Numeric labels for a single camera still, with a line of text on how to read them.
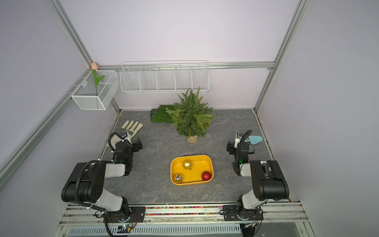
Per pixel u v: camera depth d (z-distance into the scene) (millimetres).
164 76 1001
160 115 1119
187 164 868
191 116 807
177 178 814
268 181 460
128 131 1080
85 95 802
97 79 904
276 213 759
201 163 894
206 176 813
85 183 458
